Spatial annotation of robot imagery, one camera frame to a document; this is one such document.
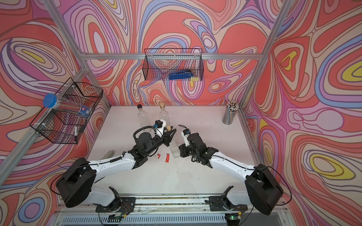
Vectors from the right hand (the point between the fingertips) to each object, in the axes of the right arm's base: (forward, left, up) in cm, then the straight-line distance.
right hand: (180, 150), depth 83 cm
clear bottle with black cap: (+22, +24, +6) cm, 33 cm away
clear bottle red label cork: (+21, +10, +11) cm, 25 cm away
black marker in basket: (+2, +54, +17) cm, 56 cm away
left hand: (+6, +2, +14) cm, 15 cm away
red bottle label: (0, +9, -9) cm, 13 cm away
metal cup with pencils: (+27, -36, +8) cm, 46 cm away
